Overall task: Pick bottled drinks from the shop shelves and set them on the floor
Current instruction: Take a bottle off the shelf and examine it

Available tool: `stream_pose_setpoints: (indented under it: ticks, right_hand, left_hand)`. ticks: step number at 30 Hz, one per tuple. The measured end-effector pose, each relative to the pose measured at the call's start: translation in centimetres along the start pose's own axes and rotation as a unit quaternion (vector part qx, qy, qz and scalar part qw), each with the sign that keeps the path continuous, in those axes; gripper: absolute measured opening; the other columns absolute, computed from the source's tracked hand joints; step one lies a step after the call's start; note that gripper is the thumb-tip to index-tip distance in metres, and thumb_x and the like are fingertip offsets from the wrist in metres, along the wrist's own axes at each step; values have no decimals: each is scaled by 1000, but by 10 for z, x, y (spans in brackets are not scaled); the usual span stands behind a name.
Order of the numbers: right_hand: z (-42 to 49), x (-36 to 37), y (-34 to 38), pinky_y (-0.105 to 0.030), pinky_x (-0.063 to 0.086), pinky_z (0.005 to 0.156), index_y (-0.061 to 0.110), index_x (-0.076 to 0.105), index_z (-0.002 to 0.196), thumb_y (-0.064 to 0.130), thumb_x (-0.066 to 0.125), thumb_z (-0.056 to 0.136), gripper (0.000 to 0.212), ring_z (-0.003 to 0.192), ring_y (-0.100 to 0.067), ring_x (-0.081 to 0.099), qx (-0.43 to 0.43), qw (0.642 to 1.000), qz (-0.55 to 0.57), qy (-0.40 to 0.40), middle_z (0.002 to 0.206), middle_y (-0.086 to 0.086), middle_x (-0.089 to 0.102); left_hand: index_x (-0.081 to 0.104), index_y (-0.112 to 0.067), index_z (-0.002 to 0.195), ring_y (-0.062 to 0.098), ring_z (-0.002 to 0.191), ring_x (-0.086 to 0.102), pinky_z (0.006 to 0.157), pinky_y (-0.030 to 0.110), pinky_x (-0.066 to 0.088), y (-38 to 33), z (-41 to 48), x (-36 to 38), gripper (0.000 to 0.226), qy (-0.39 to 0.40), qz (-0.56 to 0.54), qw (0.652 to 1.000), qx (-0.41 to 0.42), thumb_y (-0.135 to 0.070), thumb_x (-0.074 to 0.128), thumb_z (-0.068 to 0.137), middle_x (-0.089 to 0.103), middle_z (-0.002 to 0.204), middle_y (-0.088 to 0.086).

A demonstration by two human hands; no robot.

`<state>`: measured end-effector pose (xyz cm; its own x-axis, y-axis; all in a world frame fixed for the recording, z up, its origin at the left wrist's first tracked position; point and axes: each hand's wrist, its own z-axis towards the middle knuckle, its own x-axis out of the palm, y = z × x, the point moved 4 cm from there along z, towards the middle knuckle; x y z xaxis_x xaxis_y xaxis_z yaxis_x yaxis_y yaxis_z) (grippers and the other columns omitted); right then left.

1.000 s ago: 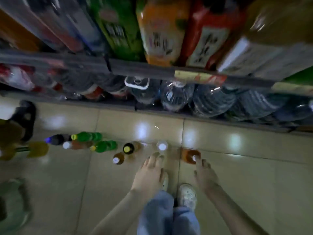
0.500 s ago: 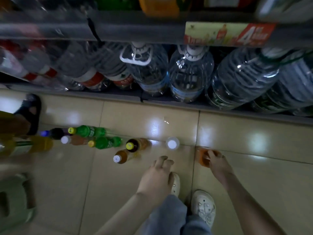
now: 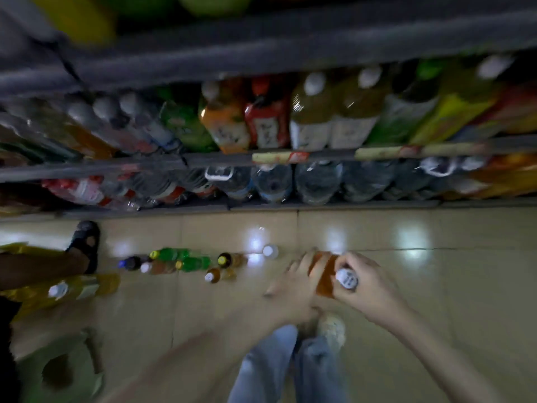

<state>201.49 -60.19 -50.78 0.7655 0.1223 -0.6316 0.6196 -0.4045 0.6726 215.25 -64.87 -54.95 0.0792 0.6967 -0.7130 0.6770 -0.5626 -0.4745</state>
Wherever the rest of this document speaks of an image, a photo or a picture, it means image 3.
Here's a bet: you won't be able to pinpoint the green plastic stool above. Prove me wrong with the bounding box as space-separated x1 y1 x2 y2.
17 330 106 403

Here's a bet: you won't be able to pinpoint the person's left hand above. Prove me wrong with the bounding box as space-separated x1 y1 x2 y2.
264 251 332 326

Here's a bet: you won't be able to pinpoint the drinks shelf unit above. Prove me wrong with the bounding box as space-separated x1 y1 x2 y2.
0 0 537 217

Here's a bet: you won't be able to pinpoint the person's right hand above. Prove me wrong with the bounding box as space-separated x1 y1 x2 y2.
331 251 412 332

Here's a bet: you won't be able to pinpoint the person's blue jeans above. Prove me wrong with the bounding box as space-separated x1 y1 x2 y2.
228 323 349 403

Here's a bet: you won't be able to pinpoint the amber tea bottle white cap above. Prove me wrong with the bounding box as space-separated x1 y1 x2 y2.
309 250 360 299

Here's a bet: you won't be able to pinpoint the person's right forearm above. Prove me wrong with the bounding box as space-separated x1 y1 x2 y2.
388 306 505 403

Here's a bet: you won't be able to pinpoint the green bottle yellow cap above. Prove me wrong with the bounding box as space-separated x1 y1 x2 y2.
175 256 213 273
149 246 190 264

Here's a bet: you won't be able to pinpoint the iced tea bottle yellow cap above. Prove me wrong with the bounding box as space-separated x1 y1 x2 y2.
216 251 248 269

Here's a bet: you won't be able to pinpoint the orange tea bottle white cap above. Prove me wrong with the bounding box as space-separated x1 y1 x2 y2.
204 266 236 284

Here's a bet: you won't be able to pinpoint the dark bottle blue cap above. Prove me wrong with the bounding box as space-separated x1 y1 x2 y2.
118 255 145 272

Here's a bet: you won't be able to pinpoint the yellow shelf edge strip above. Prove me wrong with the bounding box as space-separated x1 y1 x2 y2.
252 150 310 165
354 143 488 161

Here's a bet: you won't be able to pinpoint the person's left forearm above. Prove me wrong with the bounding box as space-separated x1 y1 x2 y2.
101 302 295 403

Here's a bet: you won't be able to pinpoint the person's white shoe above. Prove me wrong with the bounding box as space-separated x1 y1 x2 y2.
319 313 347 351

